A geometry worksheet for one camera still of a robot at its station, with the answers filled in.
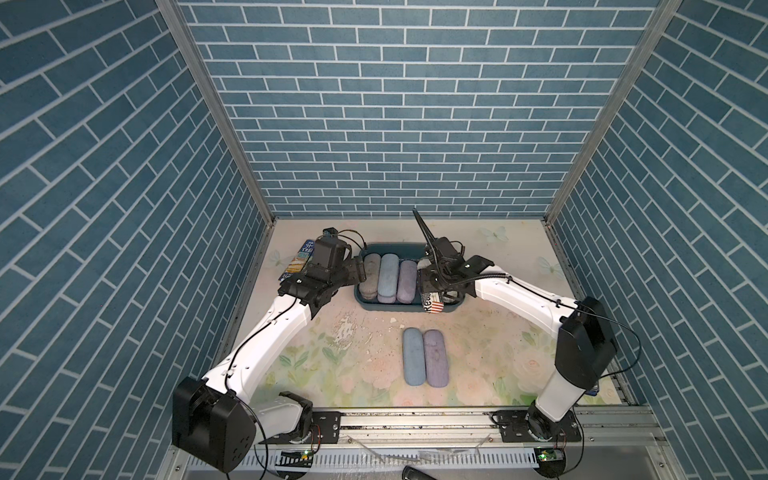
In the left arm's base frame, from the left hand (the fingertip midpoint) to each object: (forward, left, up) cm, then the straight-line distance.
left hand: (361, 265), depth 81 cm
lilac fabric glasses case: (+5, -14, -15) cm, 21 cm away
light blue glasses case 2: (-18, -15, -19) cm, 30 cm away
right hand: (0, -19, -8) cm, 20 cm away
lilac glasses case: (-19, -21, -18) cm, 33 cm away
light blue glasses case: (+5, -7, -13) cm, 16 cm away
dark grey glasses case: (+2, -1, -15) cm, 15 cm away
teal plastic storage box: (+15, -13, -12) cm, 23 cm away
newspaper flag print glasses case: (-7, -20, -8) cm, 23 cm away
